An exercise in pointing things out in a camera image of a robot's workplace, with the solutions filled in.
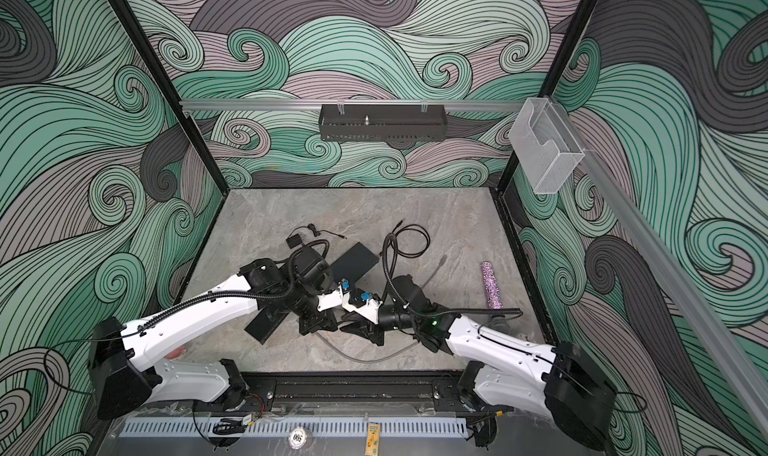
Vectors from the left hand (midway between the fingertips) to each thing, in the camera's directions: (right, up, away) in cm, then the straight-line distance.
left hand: (335, 323), depth 71 cm
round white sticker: (-7, -22, -8) cm, 24 cm away
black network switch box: (-21, -4, +10) cm, 23 cm away
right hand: (+2, 0, -1) cm, 3 cm away
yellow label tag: (+9, -25, -5) cm, 27 cm away
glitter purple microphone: (+45, +3, +17) cm, 48 cm away
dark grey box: (+2, +9, +29) cm, 30 cm away
